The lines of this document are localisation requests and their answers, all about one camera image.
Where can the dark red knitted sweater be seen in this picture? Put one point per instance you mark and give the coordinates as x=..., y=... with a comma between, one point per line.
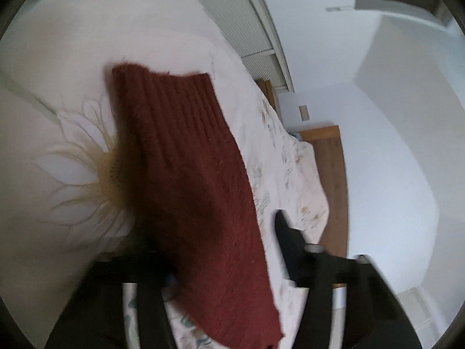
x=193, y=200

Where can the white louvered radiator cover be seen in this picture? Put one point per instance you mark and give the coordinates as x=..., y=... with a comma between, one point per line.
x=248, y=27

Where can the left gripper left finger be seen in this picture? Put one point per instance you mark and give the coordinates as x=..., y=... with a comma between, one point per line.
x=94, y=315

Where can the floral sunflower bed duvet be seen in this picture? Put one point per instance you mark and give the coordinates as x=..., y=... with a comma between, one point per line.
x=61, y=200

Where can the wooden bed headboard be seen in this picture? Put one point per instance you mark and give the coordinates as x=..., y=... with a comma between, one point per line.
x=329, y=156

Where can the beige wall socket plate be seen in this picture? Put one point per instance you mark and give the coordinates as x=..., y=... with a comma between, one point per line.
x=304, y=113

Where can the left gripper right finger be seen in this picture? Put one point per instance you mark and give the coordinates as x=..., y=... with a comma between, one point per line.
x=374, y=317

